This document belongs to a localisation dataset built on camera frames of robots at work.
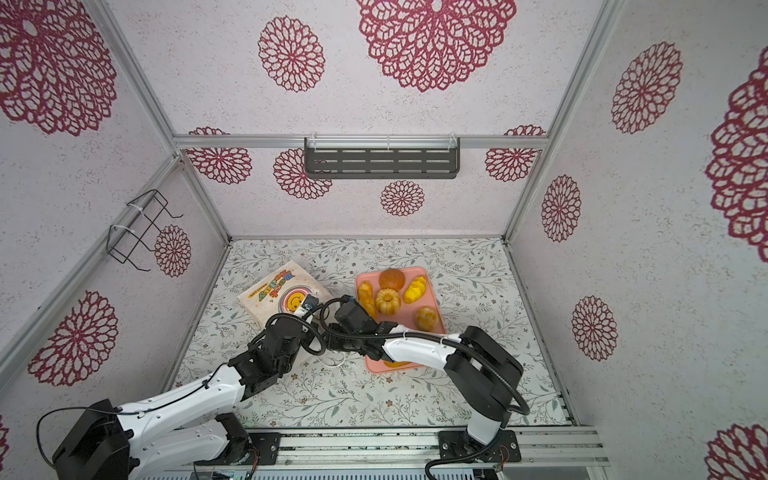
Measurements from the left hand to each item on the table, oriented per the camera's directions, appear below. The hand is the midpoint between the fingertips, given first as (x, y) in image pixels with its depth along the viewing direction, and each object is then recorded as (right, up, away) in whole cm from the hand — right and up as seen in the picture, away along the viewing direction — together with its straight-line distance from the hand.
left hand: (303, 312), depth 82 cm
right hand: (+4, -6, -1) cm, 8 cm away
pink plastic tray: (+30, -3, +15) cm, 34 cm away
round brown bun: (+25, +9, +21) cm, 34 cm away
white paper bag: (-10, +4, +5) cm, 12 cm away
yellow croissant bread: (+33, +5, +18) cm, 38 cm away
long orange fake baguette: (+26, -16, +4) cm, 31 cm away
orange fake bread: (+16, +2, +18) cm, 24 cm away
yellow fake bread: (+35, -4, +12) cm, 38 cm away
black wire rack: (-40, +21, -7) cm, 46 cm away
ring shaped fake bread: (+24, +1, +15) cm, 28 cm away
